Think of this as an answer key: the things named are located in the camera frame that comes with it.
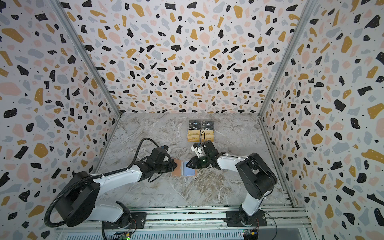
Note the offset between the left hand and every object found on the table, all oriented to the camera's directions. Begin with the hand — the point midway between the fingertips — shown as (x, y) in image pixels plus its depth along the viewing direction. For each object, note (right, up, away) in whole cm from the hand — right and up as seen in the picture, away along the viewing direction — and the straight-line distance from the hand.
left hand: (180, 163), depth 86 cm
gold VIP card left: (+7, +15, +18) cm, 24 cm away
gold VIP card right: (+16, +15, +20) cm, 30 cm away
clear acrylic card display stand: (+11, +18, +18) cm, 28 cm away
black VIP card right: (+16, +22, +18) cm, 33 cm away
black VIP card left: (+7, +22, +18) cm, 30 cm away
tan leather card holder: (-2, -5, +2) cm, 6 cm away
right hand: (+4, 0, +1) cm, 4 cm away
